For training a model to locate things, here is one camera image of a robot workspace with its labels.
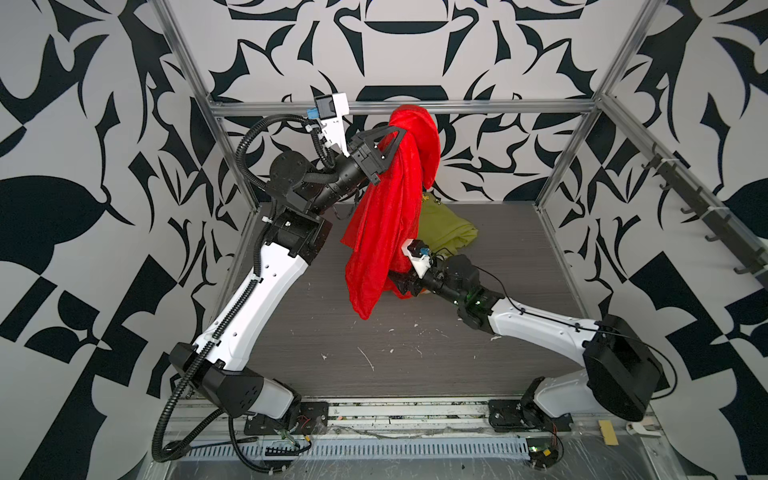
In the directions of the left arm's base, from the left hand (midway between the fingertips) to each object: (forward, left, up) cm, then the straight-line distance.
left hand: (407, 116), depth 46 cm
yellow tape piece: (-36, -49, -61) cm, 86 cm away
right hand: (0, 0, -38) cm, 38 cm away
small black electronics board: (-39, -32, -63) cm, 81 cm away
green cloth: (+24, -17, -56) cm, 64 cm away
